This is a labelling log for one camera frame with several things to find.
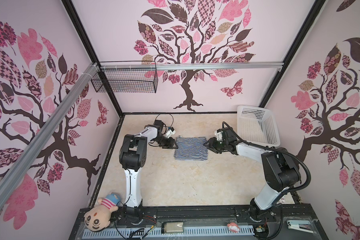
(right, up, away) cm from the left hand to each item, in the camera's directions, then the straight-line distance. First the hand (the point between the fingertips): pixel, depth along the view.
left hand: (174, 148), depth 98 cm
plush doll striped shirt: (-33, -27, -32) cm, 53 cm away
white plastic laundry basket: (+64, +16, +14) cm, 67 cm away
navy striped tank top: (+11, 0, 0) cm, 11 cm away
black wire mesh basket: (-24, +47, -3) cm, 53 cm away
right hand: (+20, +4, -5) cm, 21 cm away
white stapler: (+66, -34, -26) cm, 79 cm away
